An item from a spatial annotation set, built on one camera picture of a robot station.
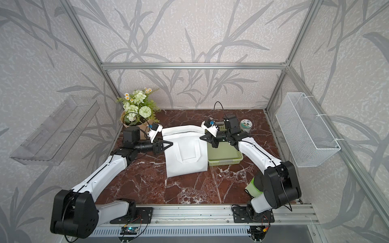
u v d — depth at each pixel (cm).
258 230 74
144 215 75
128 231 71
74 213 39
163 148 74
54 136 68
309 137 60
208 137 74
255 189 82
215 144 72
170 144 75
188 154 78
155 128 70
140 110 81
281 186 42
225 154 95
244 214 73
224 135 71
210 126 69
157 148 69
